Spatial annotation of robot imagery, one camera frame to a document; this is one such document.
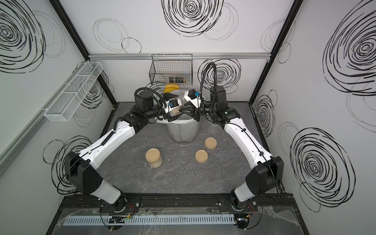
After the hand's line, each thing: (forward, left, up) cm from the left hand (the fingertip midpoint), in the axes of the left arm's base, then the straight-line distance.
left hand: (179, 101), depth 73 cm
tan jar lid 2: (-14, -14, -33) cm, 38 cm away
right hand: (-6, -2, +2) cm, 7 cm away
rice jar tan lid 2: (-6, +1, -1) cm, 6 cm away
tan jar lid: (-4, -20, -34) cm, 39 cm away
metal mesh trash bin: (-4, -2, -23) cm, 23 cm away
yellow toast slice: (+27, +10, -13) cm, 32 cm away
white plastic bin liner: (-9, -3, -3) cm, 9 cm away
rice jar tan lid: (-18, +14, -25) cm, 34 cm away
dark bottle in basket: (+21, +2, -2) cm, 21 cm away
